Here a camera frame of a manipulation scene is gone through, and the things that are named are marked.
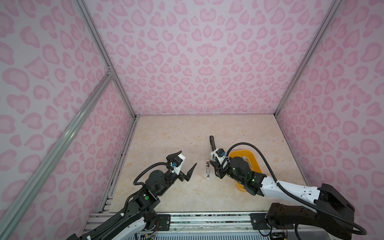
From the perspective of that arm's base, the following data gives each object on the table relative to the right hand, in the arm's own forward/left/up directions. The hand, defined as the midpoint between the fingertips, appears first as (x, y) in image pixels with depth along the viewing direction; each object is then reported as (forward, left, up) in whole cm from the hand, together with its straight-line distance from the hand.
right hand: (212, 160), depth 78 cm
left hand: (-2, +12, +9) cm, 15 cm away
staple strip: (+10, -22, -15) cm, 28 cm away
